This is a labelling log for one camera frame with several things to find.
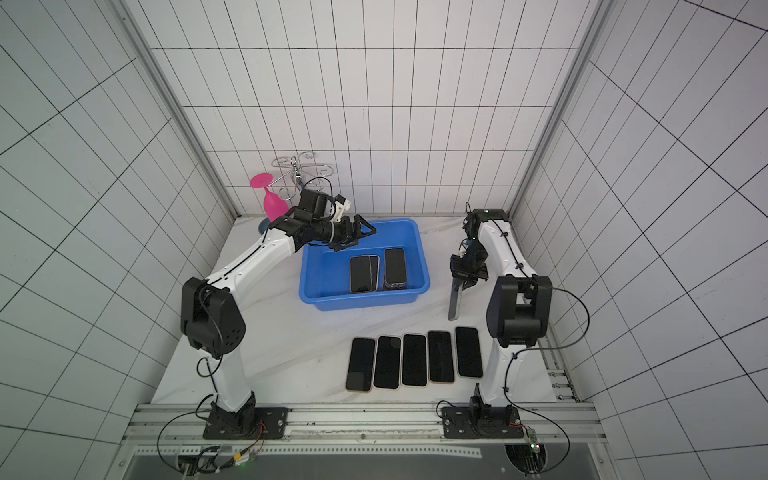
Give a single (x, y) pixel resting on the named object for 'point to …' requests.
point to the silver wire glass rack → (304, 169)
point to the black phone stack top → (455, 299)
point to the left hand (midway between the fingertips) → (364, 240)
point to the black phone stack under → (364, 273)
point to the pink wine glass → (274, 206)
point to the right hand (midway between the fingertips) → (447, 285)
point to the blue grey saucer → (263, 225)
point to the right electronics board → (533, 460)
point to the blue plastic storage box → (325, 275)
